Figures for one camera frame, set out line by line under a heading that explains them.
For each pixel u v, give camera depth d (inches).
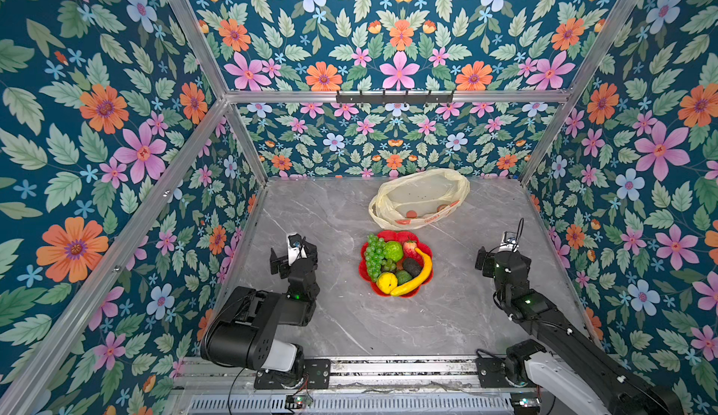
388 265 34.8
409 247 36.4
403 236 38.3
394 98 36.7
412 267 35.0
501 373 28.7
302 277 26.8
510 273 23.8
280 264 30.2
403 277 33.9
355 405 30.2
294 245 29.4
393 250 35.7
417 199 44.9
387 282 33.0
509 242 27.5
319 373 29.0
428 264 34.2
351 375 29.5
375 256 35.1
